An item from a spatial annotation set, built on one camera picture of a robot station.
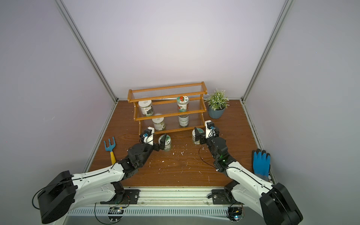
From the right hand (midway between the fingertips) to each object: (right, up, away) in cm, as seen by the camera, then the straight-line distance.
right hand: (204, 124), depth 78 cm
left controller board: (-48, -47, -5) cm, 68 cm away
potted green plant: (+12, +14, +17) cm, 25 cm away
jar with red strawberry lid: (-12, +12, +10) cm, 20 cm away
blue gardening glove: (+36, -25, +7) cm, 45 cm away
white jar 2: (-12, +1, +17) cm, 21 cm away
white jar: (-29, -1, +16) cm, 33 cm away
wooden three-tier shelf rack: (-21, +10, +12) cm, 26 cm away
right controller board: (+14, -44, -9) cm, 48 cm away
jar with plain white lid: (-35, +10, +7) cm, 37 cm away
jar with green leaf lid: (-22, -13, +7) cm, 27 cm away
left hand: (-25, -5, 0) cm, 25 cm away
